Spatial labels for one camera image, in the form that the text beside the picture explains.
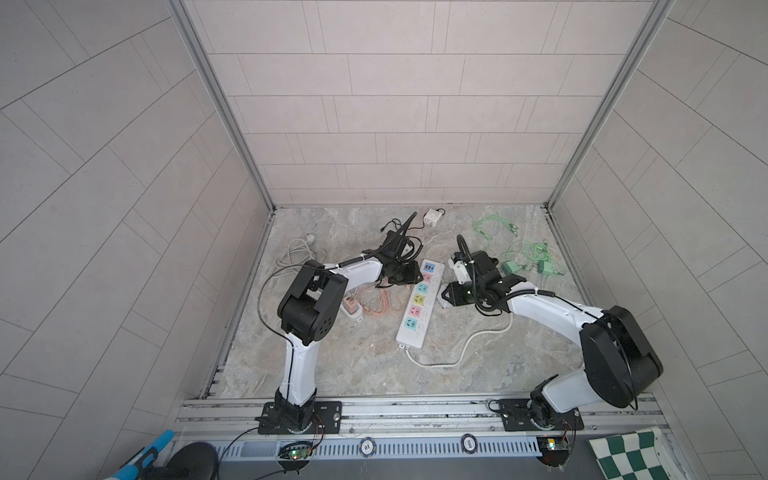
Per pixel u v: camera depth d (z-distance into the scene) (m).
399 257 0.84
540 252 1.02
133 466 0.49
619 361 0.43
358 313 0.86
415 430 0.71
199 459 0.66
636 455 0.65
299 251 1.02
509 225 1.11
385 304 0.89
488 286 0.66
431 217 1.11
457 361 0.80
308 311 0.51
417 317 0.85
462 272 0.78
